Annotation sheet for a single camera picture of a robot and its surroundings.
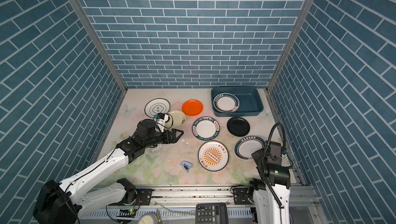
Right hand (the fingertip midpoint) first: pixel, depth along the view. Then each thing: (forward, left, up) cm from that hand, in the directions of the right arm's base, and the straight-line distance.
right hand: (255, 152), depth 77 cm
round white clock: (-30, +48, -7) cm, 57 cm away
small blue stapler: (-6, +36, -10) cm, 38 cm away
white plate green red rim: (+41, +14, -11) cm, 44 cm away
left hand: (+5, +40, +5) cm, 40 cm away
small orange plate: (+34, +38, -10) cm, 52 cm away
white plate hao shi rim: (+19, +27, -11) cm, 35 cm away
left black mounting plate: (-22, +53, -10) cm, 58 cm away
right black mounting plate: (-18, +7, -11) cm, 22 cm away
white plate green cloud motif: (+33, +64, -9) cm, 73 cm away
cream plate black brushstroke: (+22, +46, -8) cm, 52 cm away
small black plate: (+21, +6, -11) cm, 25 cm away
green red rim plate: (+8, +2, -10) cm, 13 cm away
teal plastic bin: (+47, -5, -12) cm, 49 cm away
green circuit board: (-29, +60, -14) cm, 68 cm away
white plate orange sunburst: (+1, +21, -11) cm, 24 cm away
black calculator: (-26, +21, -9) cm, 34 cm away
